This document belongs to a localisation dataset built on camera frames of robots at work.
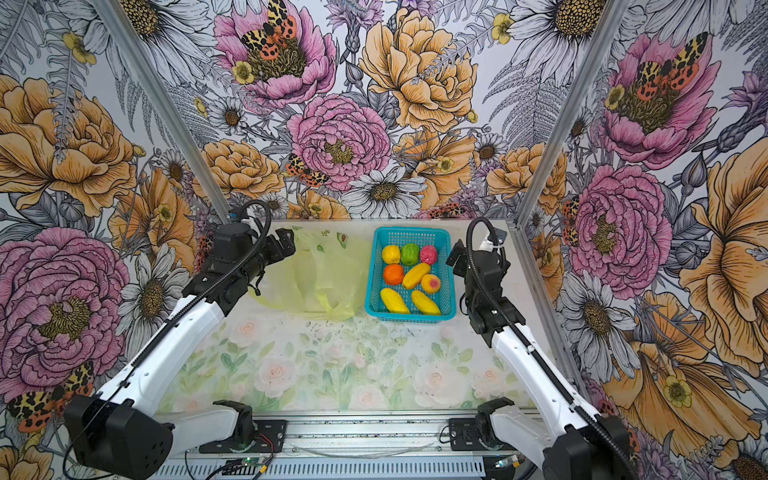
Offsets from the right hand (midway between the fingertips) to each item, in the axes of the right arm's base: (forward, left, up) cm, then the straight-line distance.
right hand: (472, 254), depth 79 cm
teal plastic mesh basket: (+22, +4, -18) cm, 29 cm away
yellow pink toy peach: (+5, +9, -21) cm, 23 cm away
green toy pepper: (+17, +14, -20) cm, 30 cm away
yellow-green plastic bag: (+1, +40, -10) cm, 42 cm away
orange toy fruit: (+9, +21, -20) cm, 30 cm away
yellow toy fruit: (-2, +11, -22) cm, 25 cm away
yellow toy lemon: (-1, +21, -21) cm, 29 cm away
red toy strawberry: (+17, +8, -20) cm, 28 cm away
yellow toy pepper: (+17, +21, -19) cm, 33 cm away
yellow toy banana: (+8, +14, -21) cm, 27 cm away
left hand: (+3, +50, +2) cm, 50 cm away
